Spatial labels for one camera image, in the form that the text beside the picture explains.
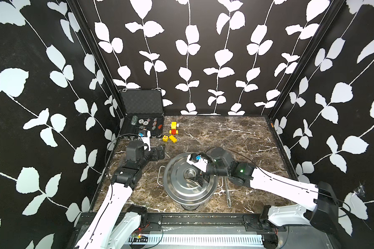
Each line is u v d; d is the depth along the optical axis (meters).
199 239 0.70
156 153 0.66
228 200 0.82
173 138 1.07
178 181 0.71
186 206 0.76
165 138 1.04
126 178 0.50
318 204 0.40
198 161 0.59
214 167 0.60
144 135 0.64
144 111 1.16
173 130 1.07
